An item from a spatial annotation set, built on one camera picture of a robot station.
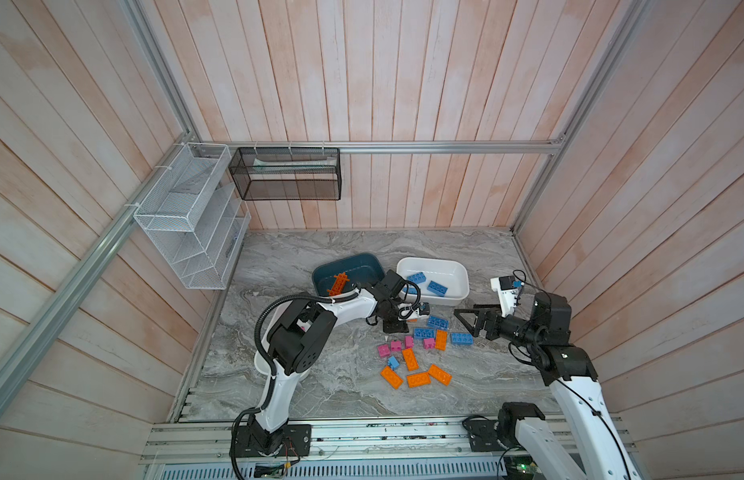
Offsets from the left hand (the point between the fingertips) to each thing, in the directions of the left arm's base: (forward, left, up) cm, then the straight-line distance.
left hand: (403, 324), depth 93 cm
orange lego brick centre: (-12, -1, 0) cm, 12 cm away
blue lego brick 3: (0, -11, +1) cm, 11 cm away
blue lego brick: (+13, -13, +1) cm, 18 cm away
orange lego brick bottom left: (-16, +5, -1) cm, 17 cm away
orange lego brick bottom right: (-15, -9, 0) cm, 18 cm away
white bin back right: (+16, -15, 0) cm, 22 cm away
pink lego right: (-7, -7, +1) cm, 10 cm away
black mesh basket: (+49, +41, +23) cm, 68 cm away
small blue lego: (-13, +4, +2) cm, 13 cm away
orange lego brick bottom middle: (-17, -3, -1) cm, 17 cm away
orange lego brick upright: (-4, -12, 0) cm, 12 cm away
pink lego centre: (-7, -1, +2) cm, 7 cm away
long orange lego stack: (+15, +21, +1) cm, 26 cm away
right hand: (-6, -14, +20) cm, 25 cm away
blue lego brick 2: (+3, -1, +15) cm, 16 cm away
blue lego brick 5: (+18, -6, +1) cm, 19 cm away
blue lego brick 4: (-3, -6, +1) cm, 7 cm away
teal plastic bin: (+22, +13, 0) cm, 26 cm away
